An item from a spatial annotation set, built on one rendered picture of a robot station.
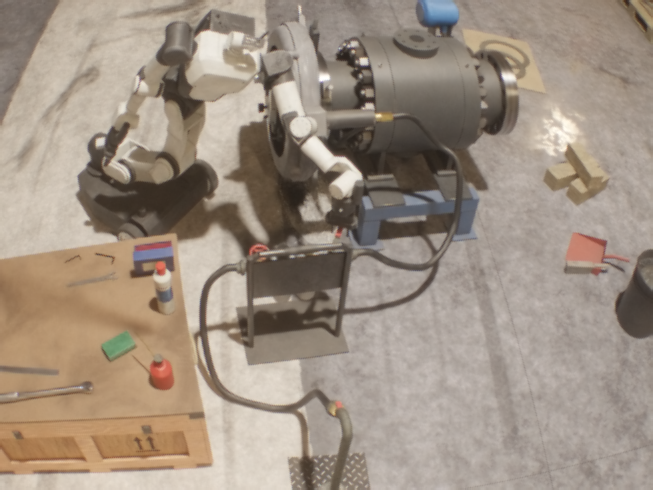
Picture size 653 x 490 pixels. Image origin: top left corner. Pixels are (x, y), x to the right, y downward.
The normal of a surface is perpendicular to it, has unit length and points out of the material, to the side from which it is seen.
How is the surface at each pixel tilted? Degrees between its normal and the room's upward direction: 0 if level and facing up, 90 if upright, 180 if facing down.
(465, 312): 0
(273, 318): 0
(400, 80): 42
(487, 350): 0
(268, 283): 90
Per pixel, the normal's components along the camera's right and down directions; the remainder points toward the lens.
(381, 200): 0.08, -0.66
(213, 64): 0.47, 0.47
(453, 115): 0.25, 0.55
